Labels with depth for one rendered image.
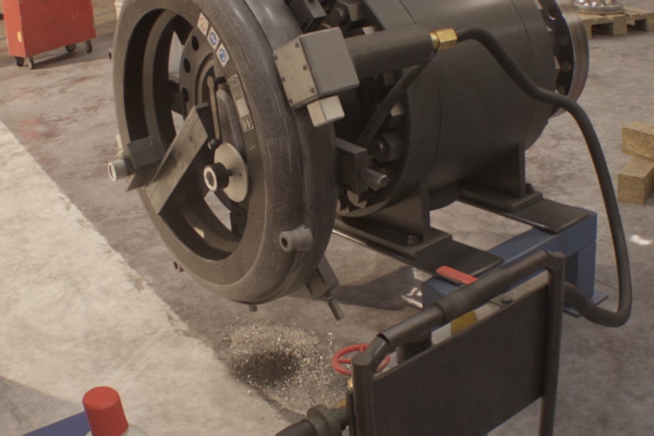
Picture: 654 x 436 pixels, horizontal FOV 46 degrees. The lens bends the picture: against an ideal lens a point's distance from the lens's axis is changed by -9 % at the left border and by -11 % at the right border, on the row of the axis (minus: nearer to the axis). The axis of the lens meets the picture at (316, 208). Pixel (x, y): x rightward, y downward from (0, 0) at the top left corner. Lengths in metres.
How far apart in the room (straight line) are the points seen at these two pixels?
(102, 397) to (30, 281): 2.07
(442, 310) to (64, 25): 6.25
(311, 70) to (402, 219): 0.67
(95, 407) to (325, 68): 0.83
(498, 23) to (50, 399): 1.39
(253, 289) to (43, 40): 5.51
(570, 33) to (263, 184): 1.05
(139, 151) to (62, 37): 5.28
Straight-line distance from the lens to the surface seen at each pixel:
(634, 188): 2.85
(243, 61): 1.46
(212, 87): 1.53
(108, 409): 0.67
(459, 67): 1.81
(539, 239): 1.97
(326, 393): 1.89
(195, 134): 1.63
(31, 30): 6.97
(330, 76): 1.36
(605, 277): 2.35
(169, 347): 2.17
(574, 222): 2.05
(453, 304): 1.03
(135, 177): 1.83
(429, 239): 1.91
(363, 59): 1.42
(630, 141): 3.03
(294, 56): 1.37
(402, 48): 1.48
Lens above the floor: 1.05
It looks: 21 degrees down
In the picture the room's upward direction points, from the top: 6 degrees counter-clockwise
